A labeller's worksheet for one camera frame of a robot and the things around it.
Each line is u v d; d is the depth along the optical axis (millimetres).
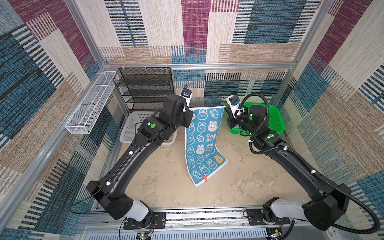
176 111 480
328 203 379
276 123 1041
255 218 730
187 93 550
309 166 439
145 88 1082
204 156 900
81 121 702
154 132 434
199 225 729
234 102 582
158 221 732
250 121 542
